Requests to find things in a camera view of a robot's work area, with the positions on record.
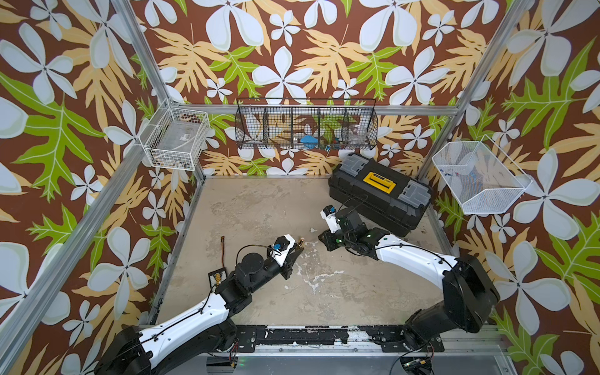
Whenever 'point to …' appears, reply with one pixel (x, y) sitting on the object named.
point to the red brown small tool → (223, 239)
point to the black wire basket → (306, 123)
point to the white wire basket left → (175, 137)
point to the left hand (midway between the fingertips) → (300, 243)
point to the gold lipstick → (301, 241)
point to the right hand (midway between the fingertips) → (319, 235)
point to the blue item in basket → (309, 141)
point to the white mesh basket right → (480, 177)
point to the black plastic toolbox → (379, 194)
